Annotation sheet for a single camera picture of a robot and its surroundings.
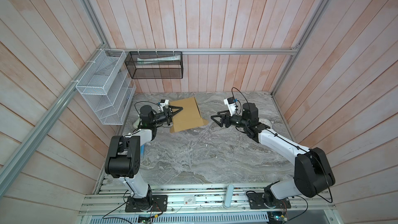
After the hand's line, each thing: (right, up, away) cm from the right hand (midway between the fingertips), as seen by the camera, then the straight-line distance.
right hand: (214, 115), depth 81 cm
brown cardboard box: (-13, -1, -4) cm, 14 cm away
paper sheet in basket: (-33, +33, +9) cm, 47 cm away
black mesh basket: (-38, +34, +22) cm, 56 cm away
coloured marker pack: (-42, -22, +9) cm, 48 cm away
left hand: (-17, +1, 0) cm, 17 cm away
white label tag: (-14, -41, -8) cm, 44 cm away
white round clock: (+37, -5, +20) cm, 42 cm away
